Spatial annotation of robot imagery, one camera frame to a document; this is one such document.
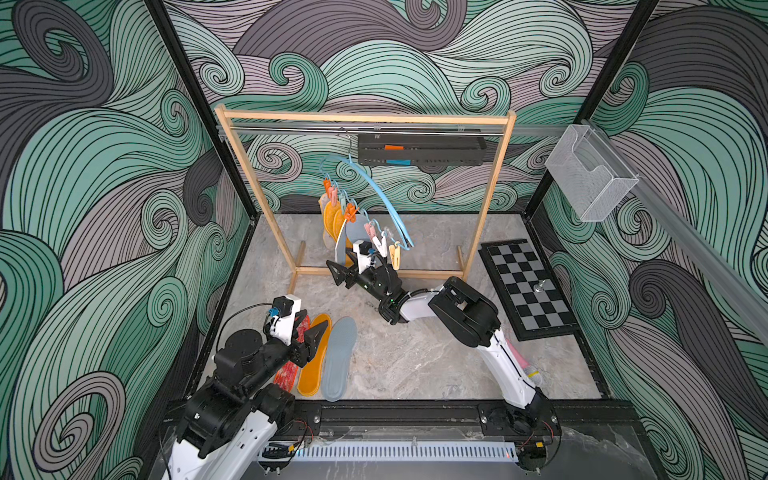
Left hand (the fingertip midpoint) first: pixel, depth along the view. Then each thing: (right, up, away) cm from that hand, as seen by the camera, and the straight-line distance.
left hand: (315, 315), depth 65 cm
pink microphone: (+54, -18, +11) cm, 58 cm away
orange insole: (-5, -21, +16) cm, 27 cm away
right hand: (+2, +12, +24) cm, 27 cm away
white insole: (+3, +10, +18) cm, 21 cm away
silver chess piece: (+65, +2, +27) cm, 71 cm away
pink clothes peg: (+12, +19, +6) cm, 24 cm away
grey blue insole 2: (+4, +14, +15) cm, 21 cm away
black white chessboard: (+62, -2, +27) cm, 68 cm away
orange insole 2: (+3, +22, +18) cm, 29 cm away
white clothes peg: (+15, +15, +4) cm, 21 cm away
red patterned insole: (-11, -21, +14) cm, 28 cm away
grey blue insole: (+2, -22, +14) cm, 26 cm away
